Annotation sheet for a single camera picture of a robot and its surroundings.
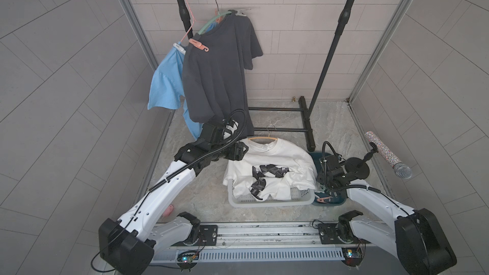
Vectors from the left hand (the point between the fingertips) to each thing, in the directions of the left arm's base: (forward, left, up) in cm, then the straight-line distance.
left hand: (245, 146), depth 74 cm
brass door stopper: (+46, -29, -19) cm, 58 cm away
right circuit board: (-34, -39, -20) cm, 56 cm away
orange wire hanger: (+16, -10, -18) cm, 26 cm away
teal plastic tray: (-14, -32, -18) cm, 40 cm away
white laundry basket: (-14, -23, -18) cm, 32 cm away
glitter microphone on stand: (-2, -53, -16) cm, 55 cm away
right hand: (-3, -36, -21) cm, 42 cm away
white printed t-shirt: (-4, -11, -13) cm, 18 cm away
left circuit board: (-35, +19, -16) cm, 43 cm away
